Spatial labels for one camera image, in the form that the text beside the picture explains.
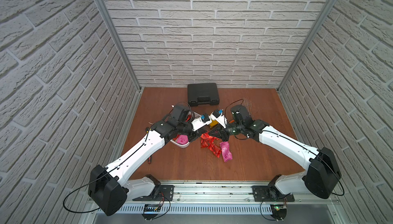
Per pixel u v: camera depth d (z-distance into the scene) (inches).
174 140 35.0
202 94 45.8
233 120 25.5
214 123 26.4
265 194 29.0
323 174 16.2
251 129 22.8
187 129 24.9
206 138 29.2
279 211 27.2
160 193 28.6
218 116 26.3
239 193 29.7
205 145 34.4
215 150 33.7
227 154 32.6
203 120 24.5
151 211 28.0
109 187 14.8
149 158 26.1
